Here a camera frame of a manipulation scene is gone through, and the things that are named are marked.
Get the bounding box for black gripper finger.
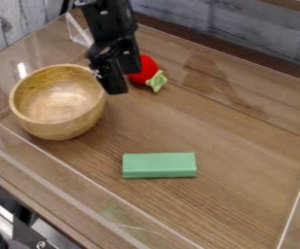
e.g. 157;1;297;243
90;58;128;95
116;36;141;74

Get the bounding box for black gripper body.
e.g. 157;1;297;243
76;0;138;59

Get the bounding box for green rectangular block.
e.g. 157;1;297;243
122;153;197;179

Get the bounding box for brown wooden bowl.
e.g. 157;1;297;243
9;64;106;140

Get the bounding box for red plush strawberry toy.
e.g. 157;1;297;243
128;54;168;92

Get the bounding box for clear acrylic corner bracket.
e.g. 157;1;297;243
66;13;94;48

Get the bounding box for clear acrylic front wall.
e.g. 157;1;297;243
0;124;203;249

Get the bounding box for black table clamp bracket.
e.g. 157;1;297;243
13;216;60;249

